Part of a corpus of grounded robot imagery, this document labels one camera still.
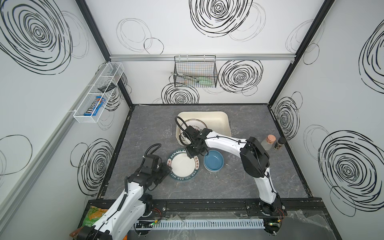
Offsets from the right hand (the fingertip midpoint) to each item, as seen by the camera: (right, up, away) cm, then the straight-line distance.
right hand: (188, 154), depth 89 cm
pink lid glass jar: (+48, +6, +1) cm, 48 cm away
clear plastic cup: (+32, +16, +16) cm, 39 cm away
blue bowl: (+15, -3, -5) cm, 16 cm away
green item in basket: (+10, +44, -2) cm, 45 cm away
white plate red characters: (+4, +18, +19) cm, 26 cm away
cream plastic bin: (+21, +19, +20) cm, 35 cm away
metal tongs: (+2, +45, -3) cm, 46 cm away
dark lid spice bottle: (+56, +8, 0) cm, 56 cm away
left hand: (-9, -8, -5) cm, 13 cm away
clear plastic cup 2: (-16, +14, +14) cm, 25 cm away
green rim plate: (-2, -7, -4) cm, 9 cm away
